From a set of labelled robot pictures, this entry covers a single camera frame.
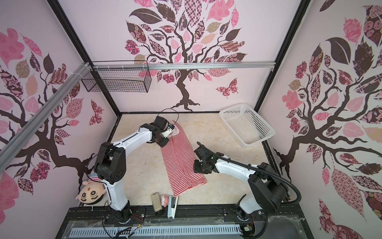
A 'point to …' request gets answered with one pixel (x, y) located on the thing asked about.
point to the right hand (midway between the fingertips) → (194, 167)
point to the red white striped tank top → (178, 159)
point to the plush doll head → (92, 190)
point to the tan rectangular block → (156, 201)
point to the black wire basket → (119, 75)
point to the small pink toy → (164, 200)
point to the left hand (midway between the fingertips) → (162, 141)
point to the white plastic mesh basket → (247, 125)
